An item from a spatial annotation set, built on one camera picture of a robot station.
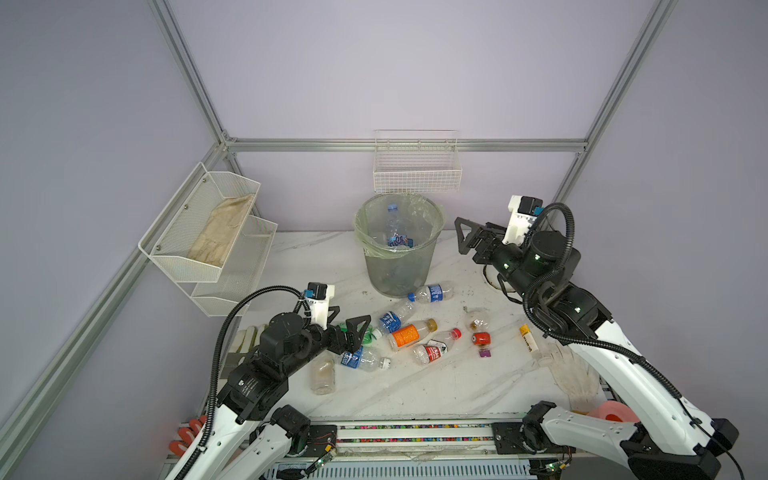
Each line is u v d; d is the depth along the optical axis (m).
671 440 0.38
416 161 0.96
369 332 0.75
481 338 0.88
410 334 0.86
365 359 0.82
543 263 0.43
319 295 0.56
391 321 0.89
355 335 0.58
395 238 0.93
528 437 0.66
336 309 0.69
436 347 0.84
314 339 0.55
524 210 0.51
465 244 0.54
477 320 0.88
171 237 0.69
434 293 0.96
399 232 0.98
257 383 0.46
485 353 0.86
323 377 0.84
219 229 0.80
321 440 0.73
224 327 0.49
